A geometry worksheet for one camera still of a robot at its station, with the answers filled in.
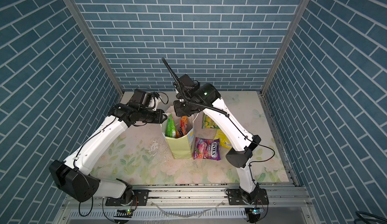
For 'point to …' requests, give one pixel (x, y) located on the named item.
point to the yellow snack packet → (223, 141)
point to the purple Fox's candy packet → (207, 149)
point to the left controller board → (124, 213)
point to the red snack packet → (183, 129)
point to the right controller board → (253, 214)
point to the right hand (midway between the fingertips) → (179, 111)
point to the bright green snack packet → (171, 129)
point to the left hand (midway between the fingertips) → (168, 117)
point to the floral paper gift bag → (181, 147)
